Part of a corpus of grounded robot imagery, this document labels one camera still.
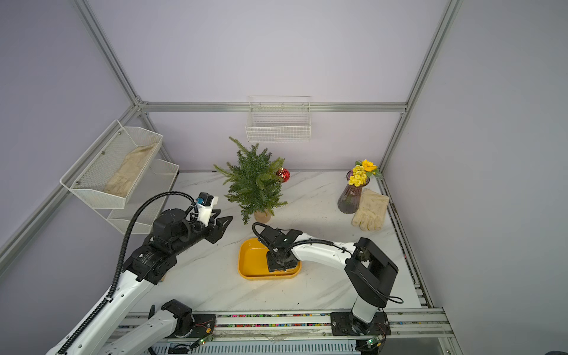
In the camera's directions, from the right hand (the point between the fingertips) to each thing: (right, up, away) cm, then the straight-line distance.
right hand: (279, 267), depth 84 cm
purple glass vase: (+29, +26, +7) cm, 40 cm away
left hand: (-18, +21, -13) cm, 30 cm away
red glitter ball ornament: (+2, +36, -6) cm, 36 cm away
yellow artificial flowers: (+33, +38, +3) cm, 50 cm away
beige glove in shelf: (-55, +33, -8) cm, 65 cm away
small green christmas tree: (-10, +35, -6) cm, 36 cm away
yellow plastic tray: (-11, +1, +2) cm, 11 cm away
